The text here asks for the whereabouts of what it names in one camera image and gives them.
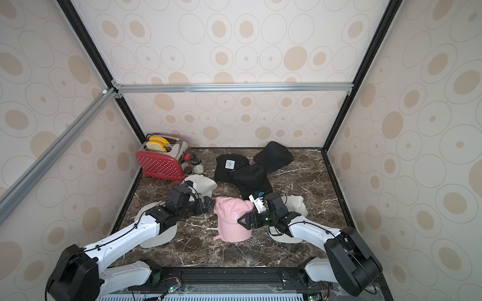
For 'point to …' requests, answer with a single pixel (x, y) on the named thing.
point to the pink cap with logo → (229, 211)
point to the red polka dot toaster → (161, 155)
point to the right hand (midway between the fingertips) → (245, 222)
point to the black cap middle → (250, 180)
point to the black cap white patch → (227, 163)
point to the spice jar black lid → (187, 170)
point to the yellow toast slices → (157, 143)
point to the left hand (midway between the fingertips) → (211, 202)
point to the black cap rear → (273, 156)
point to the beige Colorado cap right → (294, 203)
